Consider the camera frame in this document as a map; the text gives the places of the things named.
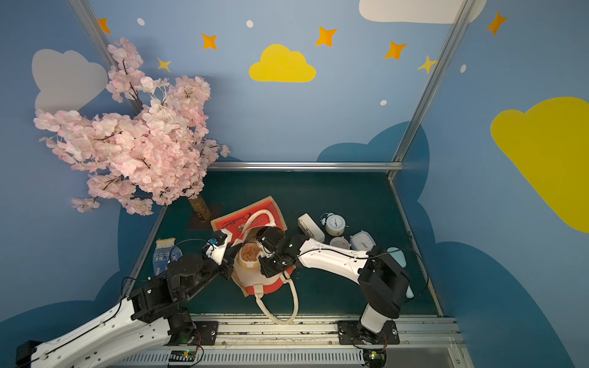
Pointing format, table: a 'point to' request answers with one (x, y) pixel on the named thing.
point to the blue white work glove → (166, 251)
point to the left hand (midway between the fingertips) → (239, 241)
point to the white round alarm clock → (334, 224)
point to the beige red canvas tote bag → (245, 226)
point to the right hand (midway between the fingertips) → (267, 267)
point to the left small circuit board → (182, 358)
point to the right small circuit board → (375, 358)
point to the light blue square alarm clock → (361, 241)
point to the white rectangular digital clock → (310, 228)
